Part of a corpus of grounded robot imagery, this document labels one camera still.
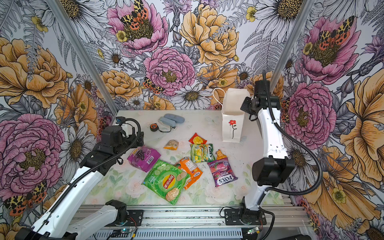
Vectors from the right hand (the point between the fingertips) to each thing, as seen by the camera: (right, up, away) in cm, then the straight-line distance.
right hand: (245, 111), depth 80 cm
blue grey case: (-41, -2, +34) cm, 53 cm away
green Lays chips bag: (-43, -38, +5) cm, 58 cm away
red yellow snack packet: (-26, -17, +22) cm, 38 cm away
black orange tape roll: (-56, -9, +28) cm, 63 cm away
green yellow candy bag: (-23, -25, +14) cm, 36 cm away
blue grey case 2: (-46, -5, +29) cm, 55 cm away
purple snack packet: (-57, -26, +8) cm, 63 cm away
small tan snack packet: (-42, -20, +19) cm, 50 cm away
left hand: (-57, -14, -5) cm, 59 cm away
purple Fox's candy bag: (-12, -34, +7) cm, 37 cm away
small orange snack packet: (-11, -27, +15) cm, 33 cm away
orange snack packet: (-32, -31, +9) cm, 45 cm away
